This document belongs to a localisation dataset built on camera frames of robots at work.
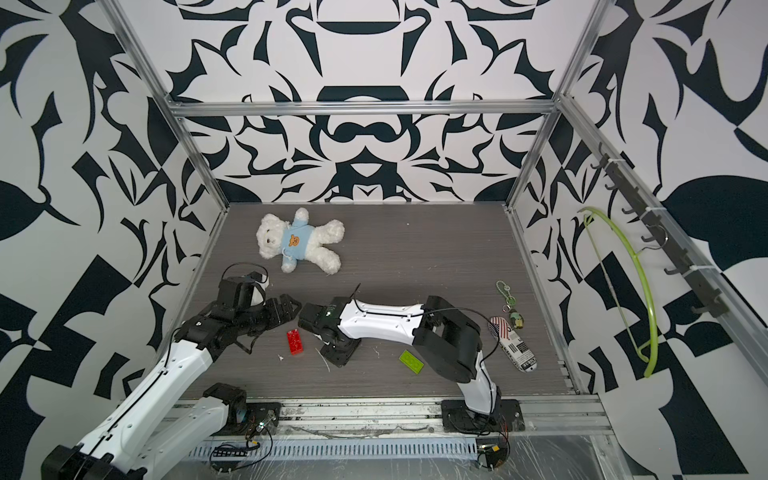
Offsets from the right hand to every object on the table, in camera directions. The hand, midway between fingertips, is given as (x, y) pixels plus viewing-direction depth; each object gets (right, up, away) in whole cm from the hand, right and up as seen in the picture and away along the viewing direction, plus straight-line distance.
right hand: (341, 349), depth 83 cm
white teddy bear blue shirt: (-16, +30, +16) cm, 37 cm away
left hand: (-14, +13, -2) cm, 19 cm away
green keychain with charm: (+51, +7, +7) cm, 52 cm away
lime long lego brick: (+19, -3, 0) cm, 19 cm away
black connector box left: (-26, -20, -10) cm, 35 cm away
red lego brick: (-13, +1, +2) cm, 14 cm away
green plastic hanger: (+63, +6, -25) cm, 68 cm away
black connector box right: (+38, -20, -12) cm, 44 cm away
